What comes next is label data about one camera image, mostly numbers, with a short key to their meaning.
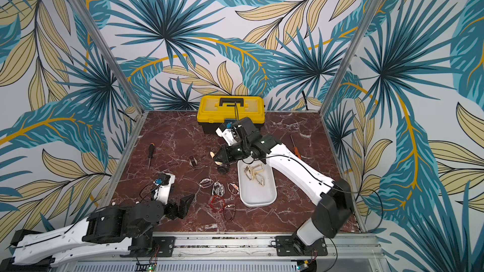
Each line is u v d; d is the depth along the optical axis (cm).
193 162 93
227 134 68
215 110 96
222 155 72
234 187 87
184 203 59
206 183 90
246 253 73
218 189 88
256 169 93
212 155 72
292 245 73
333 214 41
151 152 100
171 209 58
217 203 85
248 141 58
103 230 46
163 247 74
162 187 57
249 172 92
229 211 82
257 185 90
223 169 91
